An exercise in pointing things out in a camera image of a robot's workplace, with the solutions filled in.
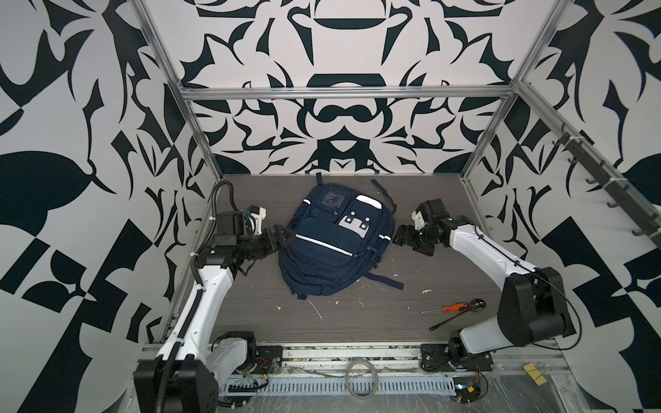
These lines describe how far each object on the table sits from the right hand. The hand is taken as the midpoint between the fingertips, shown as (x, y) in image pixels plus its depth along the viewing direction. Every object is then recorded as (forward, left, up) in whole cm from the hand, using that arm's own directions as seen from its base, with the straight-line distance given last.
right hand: (404, 240), depth 88 cm
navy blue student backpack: (+3, +23, -2) cm, 24 cm away
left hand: (-4, +37, +11) cm, 39 cm away
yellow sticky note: (-37, -31, -9) cm, 49 cm away
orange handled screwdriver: (-19, -12, -10) cm, 25 cm away
